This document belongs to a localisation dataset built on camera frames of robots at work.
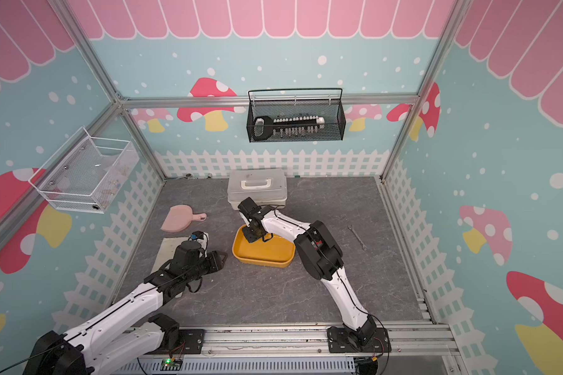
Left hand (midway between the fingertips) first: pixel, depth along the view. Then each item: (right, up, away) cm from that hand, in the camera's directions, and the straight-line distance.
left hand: (224, 260), depth 85 cm
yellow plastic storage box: (+19, +1, +9) cm, 21 cm away
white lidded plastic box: (+15, +27, +15) cm, 35 cm away
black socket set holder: (+15, +50, +5) cm, 53 cm away
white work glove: (-26, 0, +10) cm, 28 cm away
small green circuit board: (-13, -30, -12) cm, 35 cm away
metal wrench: (+55, +3, +11) cm, 56 cm away
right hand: (+9, +8, +13) cm, 18 cm away
